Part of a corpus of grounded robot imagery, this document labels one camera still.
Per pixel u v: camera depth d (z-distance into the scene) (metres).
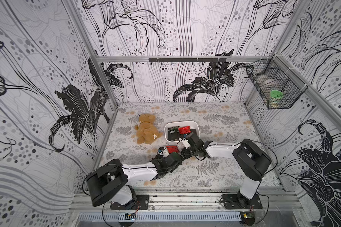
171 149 0.85
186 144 0.80
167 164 0.65
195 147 0.72
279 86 0.88
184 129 0.98
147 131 0.89
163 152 0.79
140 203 0.72
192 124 1.01
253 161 0.48
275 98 0.71
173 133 0.98
